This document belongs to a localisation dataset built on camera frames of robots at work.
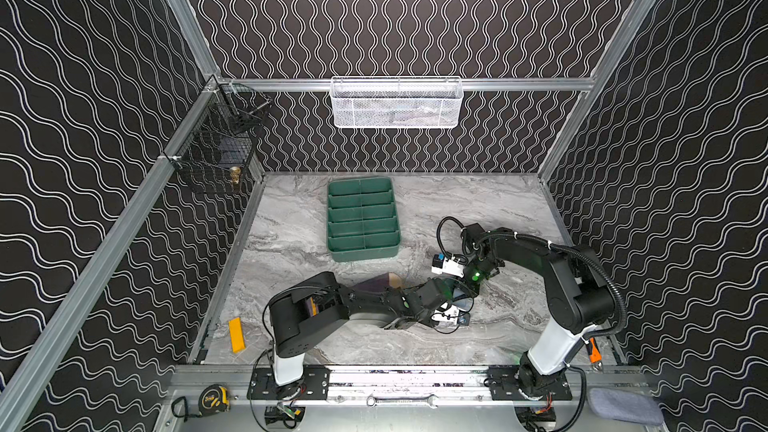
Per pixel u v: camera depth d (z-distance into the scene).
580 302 0.48
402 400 0.72
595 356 0.78
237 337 0.81
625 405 0.70
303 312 0.48
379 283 0.91
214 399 0.70
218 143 0.92
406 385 0.75
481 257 0.73
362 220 0.98
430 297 0.67
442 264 0.82
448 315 0.74
